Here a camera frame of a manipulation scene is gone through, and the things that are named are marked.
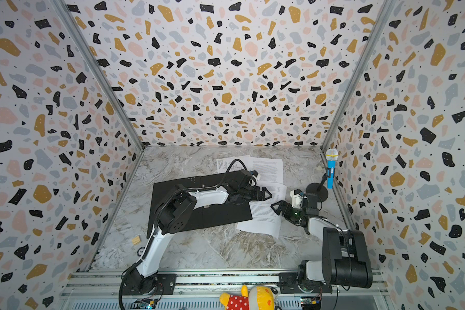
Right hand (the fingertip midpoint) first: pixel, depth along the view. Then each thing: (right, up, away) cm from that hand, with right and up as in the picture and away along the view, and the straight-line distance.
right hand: (276, 205), depth 91 cm
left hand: (-3, +5, +1) cm, 6 cm away
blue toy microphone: (+23, +23, -8) cm, 33 cm away
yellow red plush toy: (-10, -26, -25) cm, 38 cm away
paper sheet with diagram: (-28, +20, +23) cm, 41 cm away
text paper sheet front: (-5, -7, -1) cm, 9 cm away
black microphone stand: (+24, +6, +8) cm, 26 cm away
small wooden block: (-62, -14, -7) cm, 64 cm away
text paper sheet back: (0, +16, +21) cm, 27 cm away
